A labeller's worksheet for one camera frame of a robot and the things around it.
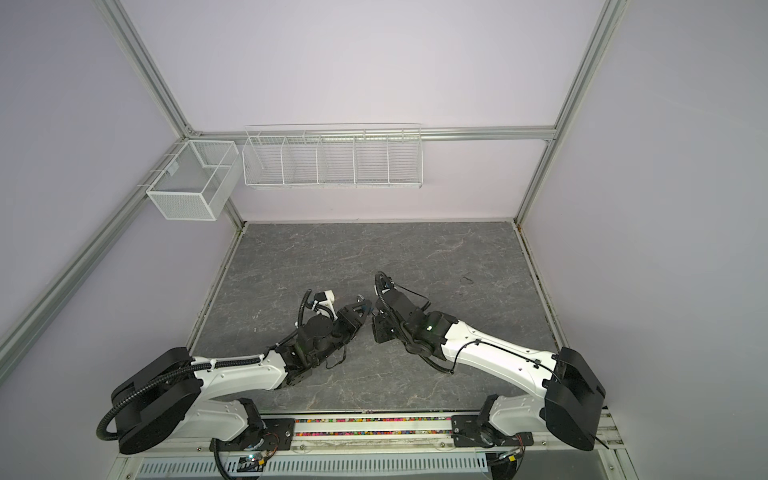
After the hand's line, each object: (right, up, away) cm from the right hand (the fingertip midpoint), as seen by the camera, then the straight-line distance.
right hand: (375, 321), depth 78 cm
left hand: (0, +3, +1) cm, 3 cm away
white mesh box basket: (-62, +43, +22) cm, 79 cm away
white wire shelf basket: (-15, +51, +21) cm, 57 cm away
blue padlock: (-2, +4, +1) cm, 5 cm away
